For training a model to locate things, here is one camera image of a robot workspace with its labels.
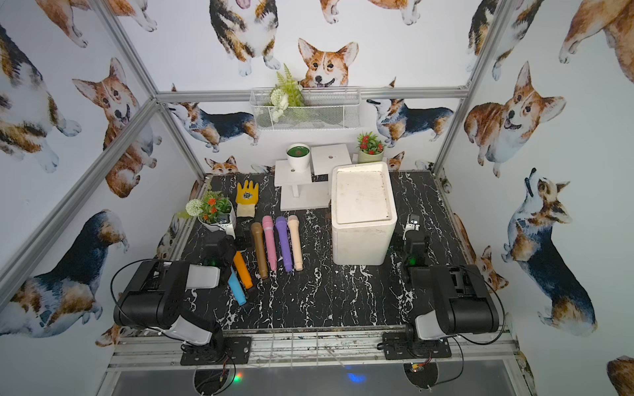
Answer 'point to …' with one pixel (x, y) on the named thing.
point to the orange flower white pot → (208, 209)
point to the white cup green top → (298, 155)
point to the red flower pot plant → (370, 148)
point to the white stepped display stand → (297, 190)
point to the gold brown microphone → (257, 231)
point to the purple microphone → (281, 228)
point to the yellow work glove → (247, 198)
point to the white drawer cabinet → (363, 213)
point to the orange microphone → (242, 269)
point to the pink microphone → (268, 223)
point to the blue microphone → (237, 287)
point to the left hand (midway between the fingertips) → (239, 222)
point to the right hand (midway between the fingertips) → (406, 226)
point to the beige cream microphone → (295, 230)
